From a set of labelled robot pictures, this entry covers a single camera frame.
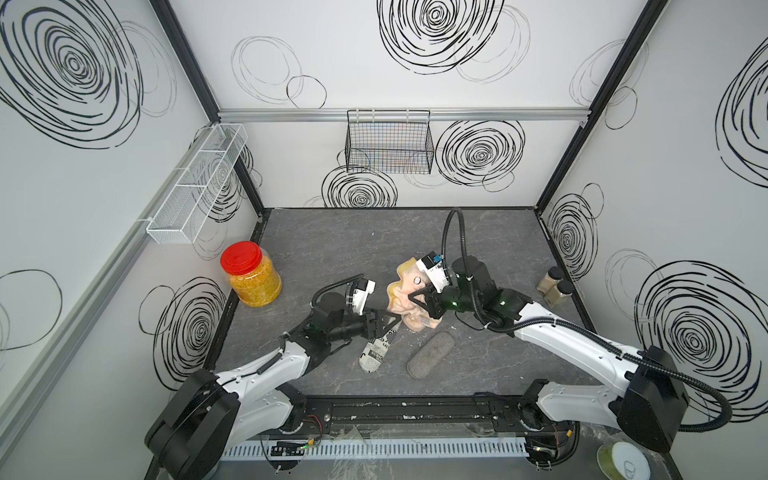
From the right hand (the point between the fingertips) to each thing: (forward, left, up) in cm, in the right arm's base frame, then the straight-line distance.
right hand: (412, 298), depth 75 cm
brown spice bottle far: (+15, -44, -11) cm, 48 cm away
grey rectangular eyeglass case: (-2, +2, -17) cm, 17 cm away
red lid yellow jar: (+7, +44, -2) cm, 45 cm away
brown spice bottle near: (+9, -44, -12) cm, 47 cm away
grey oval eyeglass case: (-7, -8, -16) cm, 19 cm away
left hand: (-4, +4, -5) cm, 8 cm away
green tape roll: (-31, -46, -13) cm, 57 cm away
